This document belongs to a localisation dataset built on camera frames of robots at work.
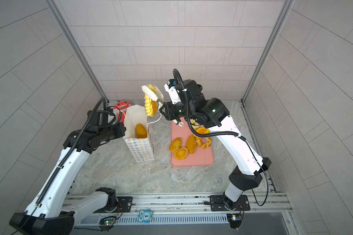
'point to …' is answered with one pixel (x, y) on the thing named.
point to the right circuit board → (235, 220)
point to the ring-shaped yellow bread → (194, 127)
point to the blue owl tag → (144, 216)
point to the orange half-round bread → (203, 130)
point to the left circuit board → (110, 221)
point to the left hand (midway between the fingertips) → (130, 126)
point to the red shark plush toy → (122, 106)
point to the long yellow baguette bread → (141, 131)
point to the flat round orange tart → (181, 153)
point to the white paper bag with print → (142, 148)
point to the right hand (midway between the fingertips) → (162, 109)
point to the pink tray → (179, 129)
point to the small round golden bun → (175, 144)
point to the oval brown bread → (191, 144)
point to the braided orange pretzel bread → (203, 142)
